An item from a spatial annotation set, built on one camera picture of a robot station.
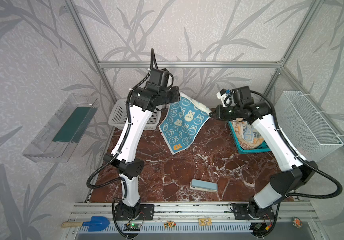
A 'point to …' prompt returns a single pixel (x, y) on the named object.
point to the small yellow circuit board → (205, 221)
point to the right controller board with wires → (261, 229)
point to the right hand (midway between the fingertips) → (210, 109)
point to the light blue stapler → (204, 186)
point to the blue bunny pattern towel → (183, 122)
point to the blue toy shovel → (97, 223)
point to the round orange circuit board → (297, 222)
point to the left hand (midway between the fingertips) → (181, 90)
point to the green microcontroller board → (132, 227)
